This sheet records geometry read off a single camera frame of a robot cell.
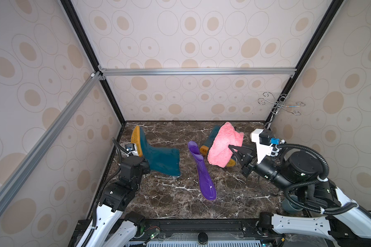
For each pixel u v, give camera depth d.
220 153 0.50
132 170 0.49
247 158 0.43
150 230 0.73
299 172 0.33
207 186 0.83
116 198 0.46
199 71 0.92
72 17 0.70
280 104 0.86
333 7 0.68
